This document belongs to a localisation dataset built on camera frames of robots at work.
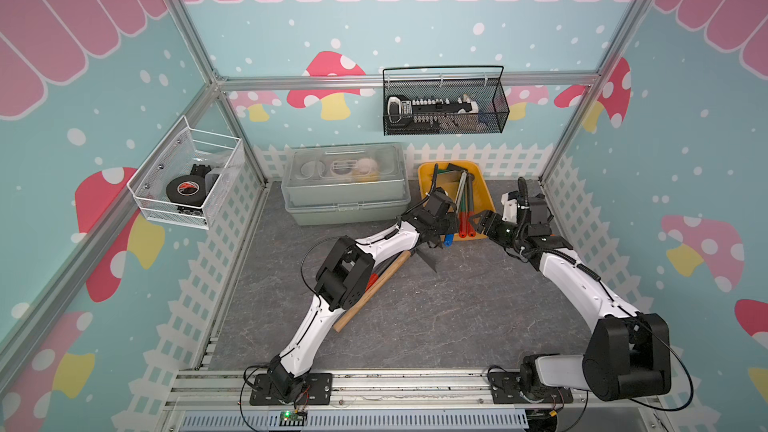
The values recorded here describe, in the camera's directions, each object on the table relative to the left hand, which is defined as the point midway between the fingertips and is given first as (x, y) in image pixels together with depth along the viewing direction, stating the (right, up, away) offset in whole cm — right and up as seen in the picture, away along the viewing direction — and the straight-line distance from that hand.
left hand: (457, 224), depth 97 cm
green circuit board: (-46, -46, -24) cm, 70 cm away
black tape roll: (-70, +10, -26) cm, 75 cm away
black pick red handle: (-10, -9, +3) cm, 14 cm away
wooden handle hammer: (-27, -20, -7) cm, 35 cm away
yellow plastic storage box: (+13, +9, +15) cm, 22 cm away
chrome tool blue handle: (-4, -4, -5) cm, 8 cm away
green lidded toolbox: (-36, +13, -5) cm, 38 cm away
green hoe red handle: (+2, +2, +3) cm, 4 cm away
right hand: (+3, +2, -11) cm, 11 cm away
